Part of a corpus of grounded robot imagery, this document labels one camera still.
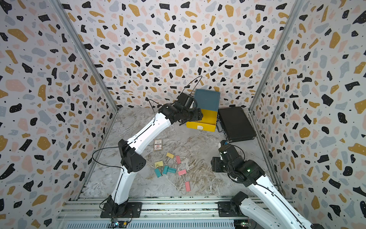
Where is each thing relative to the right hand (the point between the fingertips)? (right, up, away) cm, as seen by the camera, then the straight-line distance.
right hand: (214, 162), depth 74 cm
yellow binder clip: (-26, -1, +21) cm, 34 cm away
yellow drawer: (-2, +20, +12) cm, 24 cm away
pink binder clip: (-21, -3, +18) cm, 28 cm away
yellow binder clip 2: (-32, -5, +16) cm, 36 cm away
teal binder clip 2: (-28, -9, +12) cm, 32 cm away
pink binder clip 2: (-18, -10, +13) cm, 24 cm away
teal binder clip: (-32, -10, +12) cm, 36 cm away
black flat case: (+20, +19, +30) cm, 41 cm away
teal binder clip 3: (-24, -9, +15) cm, 30 cm away
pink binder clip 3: (-14, -16, +8) cm, 23 cm away
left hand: (-6, +25, +8) cm, 26 cm away
